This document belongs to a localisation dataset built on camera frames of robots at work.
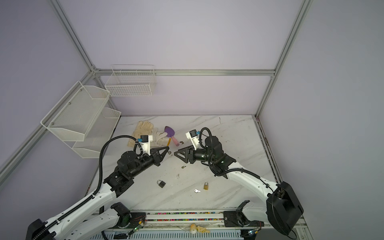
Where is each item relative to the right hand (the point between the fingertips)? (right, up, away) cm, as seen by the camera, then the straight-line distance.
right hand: (176, 154), depth 69 cm
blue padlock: (+10, +10, -3) cm, 15 cm away
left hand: (-4, +2, +2) cm, 5 cm away
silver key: (+9, -23, +14) cm, 29 cm away
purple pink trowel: (-10, +9, +42) cm, 44 cm away
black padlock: (-11, -20, +17) cm, 28 cm away
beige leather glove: (-32, +13, +43) cm, 55 cm away
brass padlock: (+15, -21, +15) cm, 30 cm away
